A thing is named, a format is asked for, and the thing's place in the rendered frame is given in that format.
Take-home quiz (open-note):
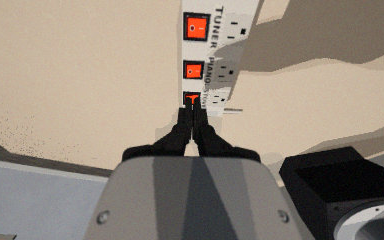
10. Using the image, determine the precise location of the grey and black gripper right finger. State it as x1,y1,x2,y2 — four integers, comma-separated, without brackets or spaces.
192,97,261,162

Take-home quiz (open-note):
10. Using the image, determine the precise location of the grey power strip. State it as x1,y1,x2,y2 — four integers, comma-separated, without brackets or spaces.
182,0,259,117

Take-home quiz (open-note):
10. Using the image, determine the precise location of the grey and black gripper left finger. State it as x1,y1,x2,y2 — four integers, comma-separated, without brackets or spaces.
122,97,193,161

